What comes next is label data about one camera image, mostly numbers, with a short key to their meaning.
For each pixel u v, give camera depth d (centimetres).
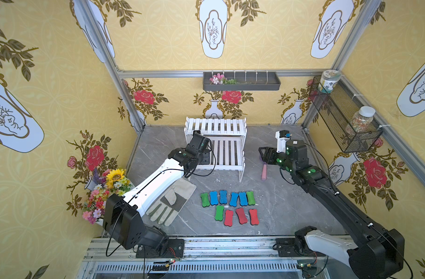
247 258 72
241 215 82
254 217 82
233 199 87
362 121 65
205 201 86
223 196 88
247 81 92
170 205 86
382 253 37
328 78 85
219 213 83
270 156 69
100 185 75
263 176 94
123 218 40
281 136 69
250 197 88
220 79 88
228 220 83
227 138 95
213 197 86
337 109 90
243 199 87
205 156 73
